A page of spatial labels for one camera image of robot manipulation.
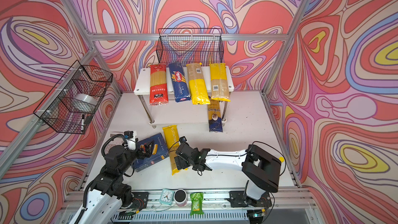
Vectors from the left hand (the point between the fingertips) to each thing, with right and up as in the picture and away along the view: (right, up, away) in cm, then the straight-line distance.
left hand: (147, 139), depth 78 cm
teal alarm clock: (+11, -26, -5) cm, 29 cm away
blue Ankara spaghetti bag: (+36, +8, +15) cm, 40 cm away
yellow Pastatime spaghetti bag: (+10, -1, +15) cm, 18 cm away
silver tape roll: (-27, +21, -5) cm, 35 cm away
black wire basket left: (-37, +15, -8) cm, 41 cm away
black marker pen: (-28, +9, -6) cm, 31 cm away
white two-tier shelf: (-1, +26, -4) cm, 26 cm away
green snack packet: (+25, -27, -5) cm, 38 cm away
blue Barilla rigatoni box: (+6, -8, +4) cm, 10 cm away
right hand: (+19, -13, +6) cm, 24 cm away
